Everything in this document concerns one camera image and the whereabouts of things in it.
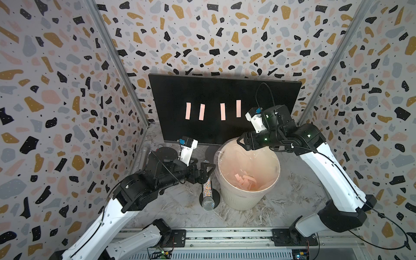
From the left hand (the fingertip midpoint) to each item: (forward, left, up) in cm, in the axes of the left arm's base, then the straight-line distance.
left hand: (208, 163), depth 59 cm
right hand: (+10, -14, +1) cm, 17 cm away
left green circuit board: (-24, +20, -36) cm, 48 cm away
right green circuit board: (-25, -39, -37) cm, 59 cm away
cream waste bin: (-8, -12, -14) cm, 20 cm away
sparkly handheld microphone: (-9, 0, -14) cm, 16 cm away
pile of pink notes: (+7, -19, -29) cm, 35 cm away
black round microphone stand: (+1, -3, -37) cm, 37 cm away
